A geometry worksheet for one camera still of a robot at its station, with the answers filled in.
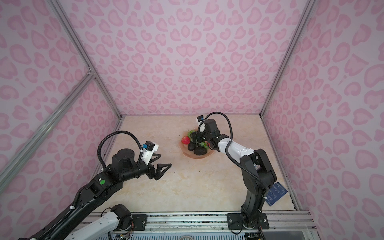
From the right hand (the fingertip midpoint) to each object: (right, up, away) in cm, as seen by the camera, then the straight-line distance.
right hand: (198, 130), depth 91 cm
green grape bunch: (+4, -9, +3) cm, 10 cm away
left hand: (-15, -12, -24) cm, 31 cm away
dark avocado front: (+1, -13, +4) cm, 14 cm away
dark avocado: (-4, -10, +5) cm, 12 cm away
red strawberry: (-8, -6, +4) cm, 11 cm away
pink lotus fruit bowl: (-9, -12, +7) cm, 16 cm away
